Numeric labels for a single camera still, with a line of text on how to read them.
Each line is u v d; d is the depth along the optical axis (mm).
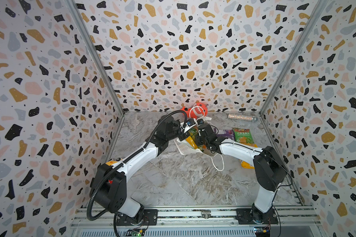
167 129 616
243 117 1158
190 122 663
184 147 747
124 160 477
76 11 705
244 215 745
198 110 1132
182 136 734
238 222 731
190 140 866
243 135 1057
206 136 710
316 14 734
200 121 816
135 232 703
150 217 741
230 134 1061
